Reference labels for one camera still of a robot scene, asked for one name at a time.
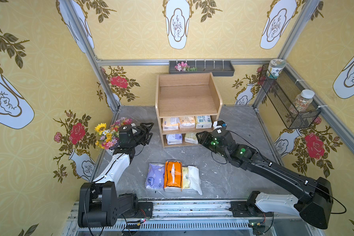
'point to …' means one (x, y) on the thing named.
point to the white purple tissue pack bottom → (174, 138)
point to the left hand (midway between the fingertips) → (149, 126)
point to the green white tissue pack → (203, 122)
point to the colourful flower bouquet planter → (109, 134)
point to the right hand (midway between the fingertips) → (200, 133)
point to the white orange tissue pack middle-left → (170, 123)
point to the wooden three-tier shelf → (186, 104)
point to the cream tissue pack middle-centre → (187, 122)
